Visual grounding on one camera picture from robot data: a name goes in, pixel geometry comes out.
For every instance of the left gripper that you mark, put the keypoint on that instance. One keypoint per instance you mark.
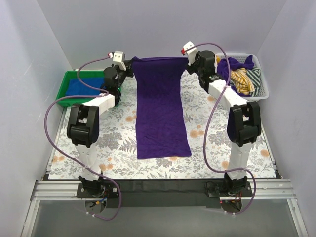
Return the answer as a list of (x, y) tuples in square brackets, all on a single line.
[(129, 68)]

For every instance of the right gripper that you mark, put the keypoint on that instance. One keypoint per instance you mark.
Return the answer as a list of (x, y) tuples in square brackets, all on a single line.
[(190, 68)]

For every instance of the blue towel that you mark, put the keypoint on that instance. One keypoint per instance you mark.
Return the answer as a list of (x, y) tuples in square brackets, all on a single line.
[(77, 88)]

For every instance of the purple towel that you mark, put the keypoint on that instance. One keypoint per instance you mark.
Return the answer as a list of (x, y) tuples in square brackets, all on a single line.
[(225, 67), (160, 127)]

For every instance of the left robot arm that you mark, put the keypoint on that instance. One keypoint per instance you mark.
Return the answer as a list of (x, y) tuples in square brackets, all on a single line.
[(84, 125)]

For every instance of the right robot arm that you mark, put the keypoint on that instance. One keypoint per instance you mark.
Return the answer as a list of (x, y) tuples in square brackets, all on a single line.
[(243, 127)]

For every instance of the yellow white striped towel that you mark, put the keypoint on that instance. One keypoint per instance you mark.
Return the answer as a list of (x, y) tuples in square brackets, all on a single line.
[(242, 82)]

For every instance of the green plastic tray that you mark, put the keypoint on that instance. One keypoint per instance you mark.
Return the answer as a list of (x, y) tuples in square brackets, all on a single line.
[(65, 83)]

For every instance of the green white striped towel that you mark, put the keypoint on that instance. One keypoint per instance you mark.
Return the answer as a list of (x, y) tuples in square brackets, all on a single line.
[(255, 77)]

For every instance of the white plastic laundry basket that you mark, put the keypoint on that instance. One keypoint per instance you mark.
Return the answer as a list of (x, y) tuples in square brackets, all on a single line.
[(263, 92)]

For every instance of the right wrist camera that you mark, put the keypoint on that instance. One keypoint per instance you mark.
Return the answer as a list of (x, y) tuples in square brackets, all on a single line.
[(191, 51)]

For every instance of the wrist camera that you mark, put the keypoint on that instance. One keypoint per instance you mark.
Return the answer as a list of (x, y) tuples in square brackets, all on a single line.
[(118, 58), (191, 51)]

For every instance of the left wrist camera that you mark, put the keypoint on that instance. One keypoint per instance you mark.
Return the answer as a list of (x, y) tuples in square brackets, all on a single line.
[(118, 58)]

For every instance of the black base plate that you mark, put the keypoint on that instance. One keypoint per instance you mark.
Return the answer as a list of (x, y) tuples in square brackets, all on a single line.
[(114, 197)]

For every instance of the aluminium rail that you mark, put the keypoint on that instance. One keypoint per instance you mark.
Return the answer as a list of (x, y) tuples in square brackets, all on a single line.
[(73, 189)]

